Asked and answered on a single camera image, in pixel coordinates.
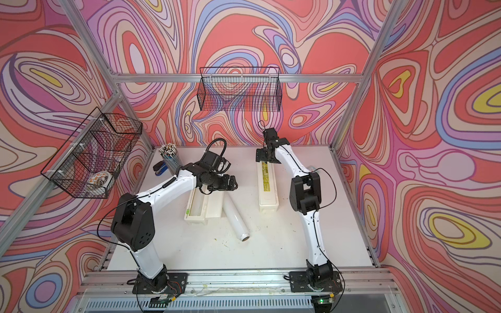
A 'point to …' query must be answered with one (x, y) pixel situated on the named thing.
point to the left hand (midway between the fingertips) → (233, 186)
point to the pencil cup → (169, 152)
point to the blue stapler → (160, 167)
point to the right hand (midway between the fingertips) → (267, 162)
